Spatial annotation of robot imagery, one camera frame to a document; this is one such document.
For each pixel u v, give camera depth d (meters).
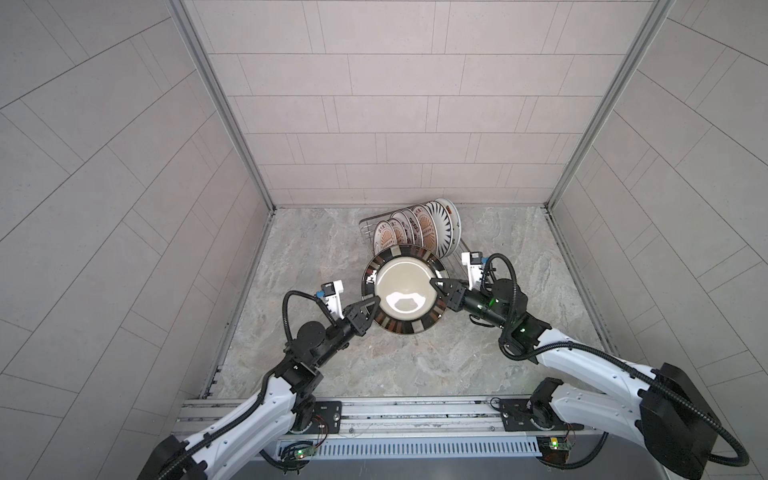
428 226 0.94
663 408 0.40
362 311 0.68
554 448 0.68
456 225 0.89
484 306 0.63
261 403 0.51
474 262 0.67
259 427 0.50
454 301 0.64
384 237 0.96
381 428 0.71
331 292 0.67
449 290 0.68
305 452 0.64
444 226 0.92
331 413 0.71
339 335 0.58
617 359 0.46
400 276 0.73
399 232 0.91
